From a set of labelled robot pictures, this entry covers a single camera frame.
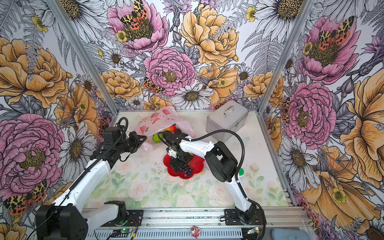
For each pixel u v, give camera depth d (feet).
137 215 2.45
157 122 2.99
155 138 3.24
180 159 2.64
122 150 2.21
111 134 1.99
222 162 1.78
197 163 3.09
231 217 2.44
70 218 1.25
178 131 3.45
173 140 2.35
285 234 2.24
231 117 3.26
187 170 2.86
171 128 3.45
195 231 2.20
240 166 1.75
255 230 2.34
